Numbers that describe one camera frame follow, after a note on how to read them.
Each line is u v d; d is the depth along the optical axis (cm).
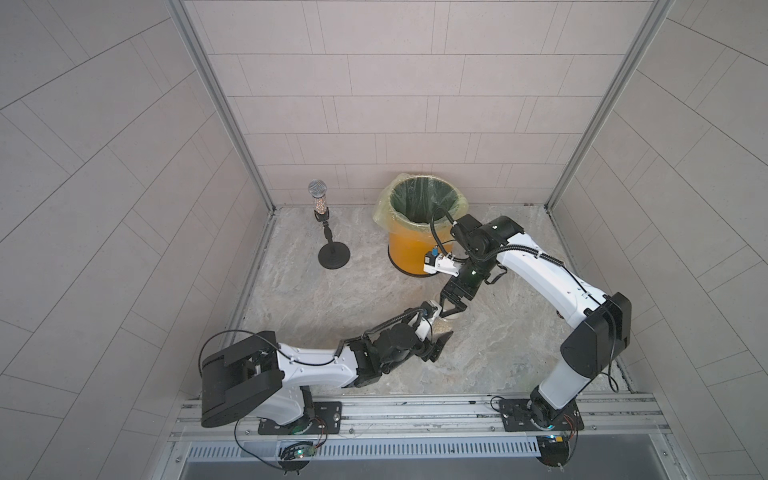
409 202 96
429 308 63
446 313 67
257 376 41
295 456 64
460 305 64
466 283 65
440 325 68
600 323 42
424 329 63
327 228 91
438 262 68
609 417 72
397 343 57
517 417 71
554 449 68
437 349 67
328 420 70
